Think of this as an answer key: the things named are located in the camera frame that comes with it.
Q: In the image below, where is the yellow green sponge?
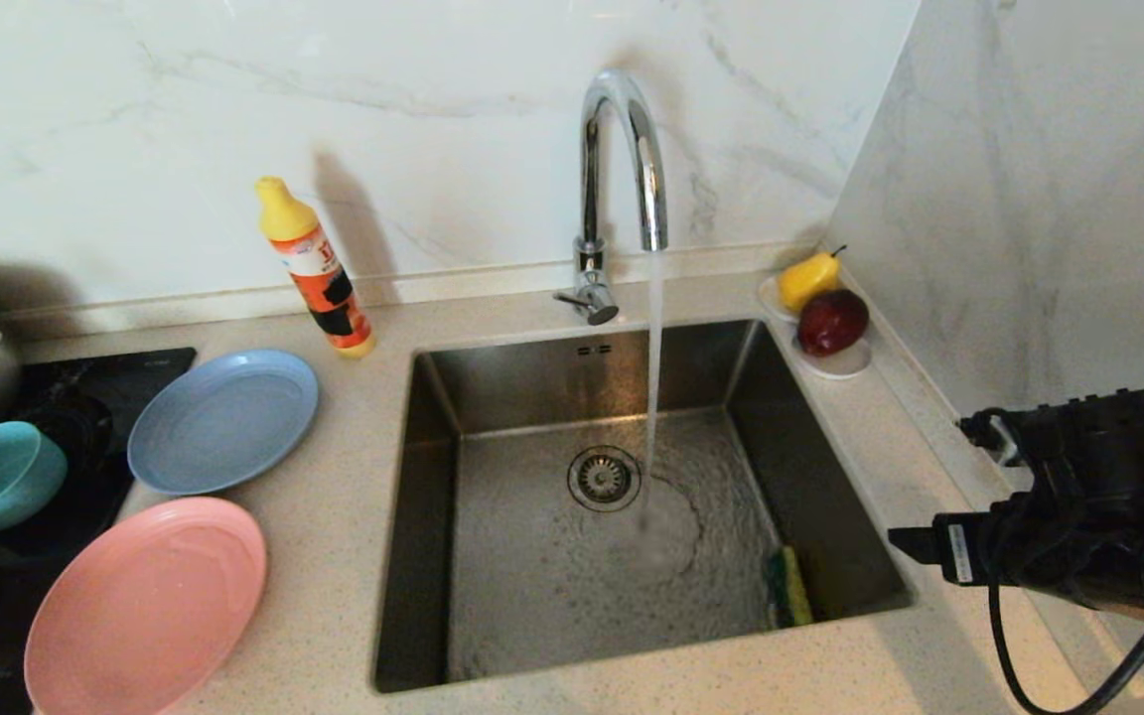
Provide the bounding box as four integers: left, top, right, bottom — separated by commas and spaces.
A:
769, 543, 816, 630

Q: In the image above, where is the orange detergent bottle yellow cap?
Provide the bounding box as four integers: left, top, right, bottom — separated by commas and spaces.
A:
255, 176, 375, 359

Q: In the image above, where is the grey-blue plate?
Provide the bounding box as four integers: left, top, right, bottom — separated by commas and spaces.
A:
127, 349, 321, 497

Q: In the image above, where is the pink plate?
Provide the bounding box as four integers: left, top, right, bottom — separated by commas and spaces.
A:
24, 497, 268, 715

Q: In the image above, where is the stainless steel sink basin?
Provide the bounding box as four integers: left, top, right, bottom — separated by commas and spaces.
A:
373, 318, 916, 694

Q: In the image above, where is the small white dish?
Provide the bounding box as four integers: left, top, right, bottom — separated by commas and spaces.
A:
757, 275, 873, 380

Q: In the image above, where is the dark red apple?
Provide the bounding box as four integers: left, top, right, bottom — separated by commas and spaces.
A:
795, 289, 869, 358

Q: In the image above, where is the yellow pear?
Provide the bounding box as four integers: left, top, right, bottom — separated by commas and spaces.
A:
778, 245, 846, 314

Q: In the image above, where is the round metal drain strainer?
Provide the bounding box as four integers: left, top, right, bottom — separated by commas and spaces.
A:
567, 446, 643, 513

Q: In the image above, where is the chrome gooseneck faucet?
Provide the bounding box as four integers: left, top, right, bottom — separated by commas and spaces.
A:
552, 70, 670, 327

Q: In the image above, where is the black induction cooktop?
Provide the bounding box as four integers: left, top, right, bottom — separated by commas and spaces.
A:
0, 348, 199, 715

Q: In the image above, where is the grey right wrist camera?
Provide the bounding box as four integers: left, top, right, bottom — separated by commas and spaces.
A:
957, 407, 1030, 468

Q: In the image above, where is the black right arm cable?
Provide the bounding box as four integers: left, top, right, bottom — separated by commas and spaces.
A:
984, 427, 1144, 715

